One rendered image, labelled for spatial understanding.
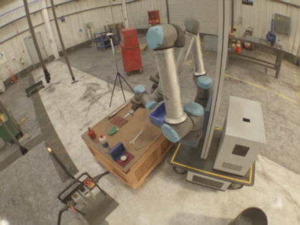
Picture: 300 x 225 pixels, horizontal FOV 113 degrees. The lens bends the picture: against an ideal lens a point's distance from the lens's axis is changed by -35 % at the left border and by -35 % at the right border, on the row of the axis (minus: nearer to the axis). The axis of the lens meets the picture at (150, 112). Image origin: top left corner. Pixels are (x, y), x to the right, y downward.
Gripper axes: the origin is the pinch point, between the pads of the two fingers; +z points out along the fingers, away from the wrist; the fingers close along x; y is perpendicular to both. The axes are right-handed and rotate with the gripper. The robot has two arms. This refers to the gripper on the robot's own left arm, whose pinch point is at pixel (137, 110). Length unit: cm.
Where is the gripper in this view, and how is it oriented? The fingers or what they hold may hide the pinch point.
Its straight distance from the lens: 148.3
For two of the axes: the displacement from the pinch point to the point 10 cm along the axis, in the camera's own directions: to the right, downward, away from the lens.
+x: -5.8, 6.3, -5.2
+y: -8.0, -5.6, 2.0
